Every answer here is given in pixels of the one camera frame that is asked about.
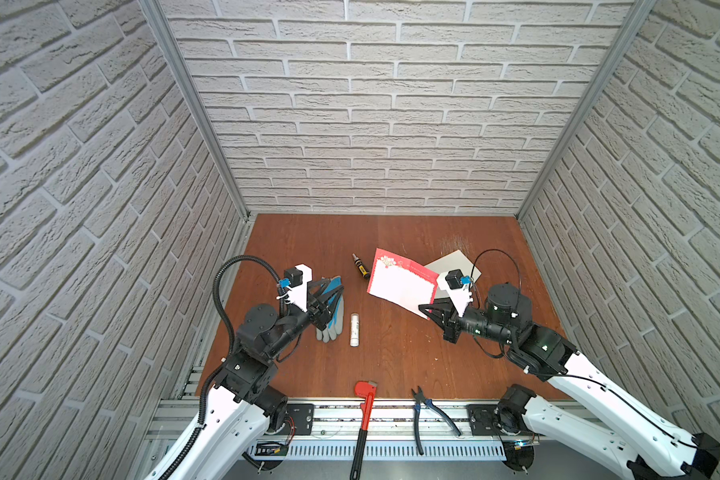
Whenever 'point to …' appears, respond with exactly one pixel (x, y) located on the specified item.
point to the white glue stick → (354, 331)
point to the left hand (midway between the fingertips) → (338, 282)
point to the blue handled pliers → (419, 398)
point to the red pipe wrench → (365, 389)
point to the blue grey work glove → (336, 320)
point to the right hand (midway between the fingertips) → (423, 305)
